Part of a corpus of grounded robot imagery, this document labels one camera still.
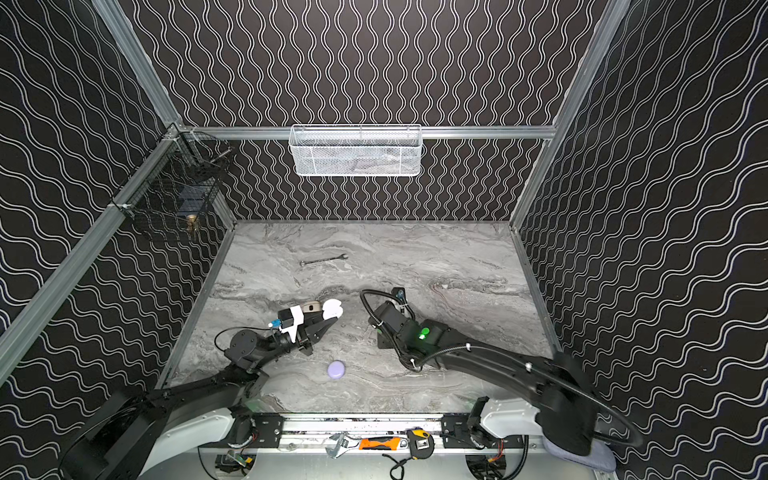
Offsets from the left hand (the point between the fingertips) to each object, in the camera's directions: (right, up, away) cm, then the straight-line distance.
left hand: (338, 317), depth 69 cm
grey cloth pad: (+60, -32, 0) cm, 68 cm away
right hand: (+11, -6, +11) cm, 17 cm away
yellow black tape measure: (+20, -30, +2) cm, 36 cm away
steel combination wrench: (-5, +14, +40) cm, 43 cm away
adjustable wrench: (-2, -32, +3) cm, 33 cm away
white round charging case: (-2, +2, +1) cm, 3 cm away
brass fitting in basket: (-43, +24, +14) cm, 51 cm away
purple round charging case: (-3, -18, +15) cm, 23 cm away
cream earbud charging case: (-13, -2, +26) cm, 29 cm away
